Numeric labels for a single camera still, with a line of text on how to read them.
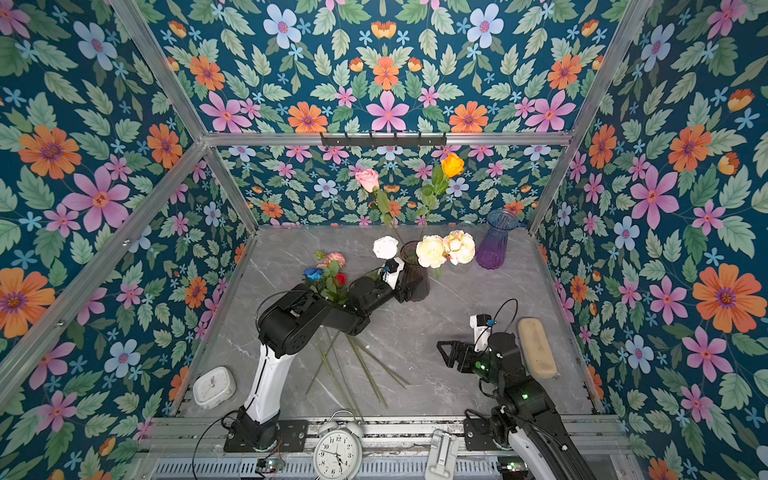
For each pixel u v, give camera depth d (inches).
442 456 27.1
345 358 34.0
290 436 28.9
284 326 22.2
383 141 36.6
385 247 23.9
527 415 21.2
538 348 32.9
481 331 28.2
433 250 26.1
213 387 30.9
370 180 29.0
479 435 28.9
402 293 33.2
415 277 34.1
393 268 31.6
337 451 27.0
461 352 27.1
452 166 30.8
